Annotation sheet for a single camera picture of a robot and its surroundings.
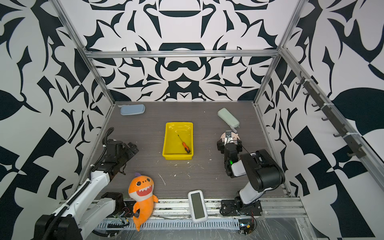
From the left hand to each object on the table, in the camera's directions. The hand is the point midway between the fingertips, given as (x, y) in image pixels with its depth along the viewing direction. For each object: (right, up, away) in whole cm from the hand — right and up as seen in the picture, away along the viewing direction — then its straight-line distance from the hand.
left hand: (130, 147), depth 85 cm
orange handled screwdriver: (+31, -2, +8) cm, 32 cm away
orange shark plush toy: (+10, -18, -13) cm, 24 cm away
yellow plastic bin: (+23, +6, +20) cm, 31 cm away
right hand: (+59, +5, +7) cm, 59 cm away
